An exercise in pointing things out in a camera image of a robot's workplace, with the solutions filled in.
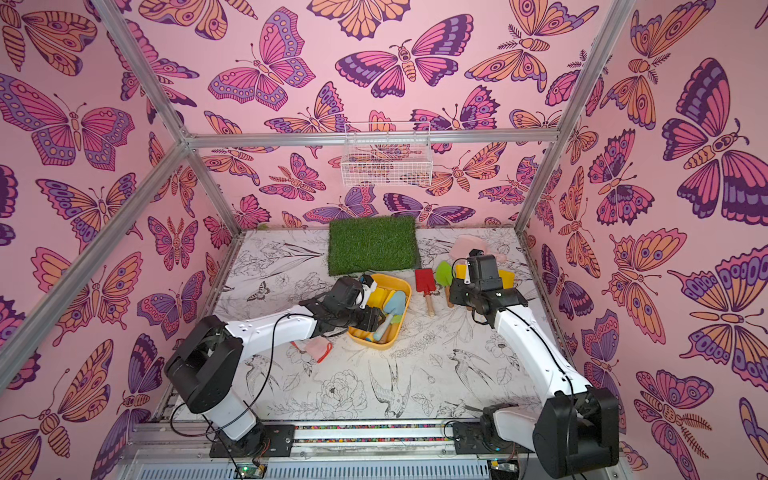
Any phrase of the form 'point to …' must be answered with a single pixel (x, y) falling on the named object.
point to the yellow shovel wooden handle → (461, 271)
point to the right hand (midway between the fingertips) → (453, 288)
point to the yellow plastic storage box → (365, 338)
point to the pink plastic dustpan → (464, 244)
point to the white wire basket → (387, 153)
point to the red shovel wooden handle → (425, 282)
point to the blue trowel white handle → (395, 306)
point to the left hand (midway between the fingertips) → (382, 315)
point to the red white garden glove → (318, 347)
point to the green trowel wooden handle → (444, 277)
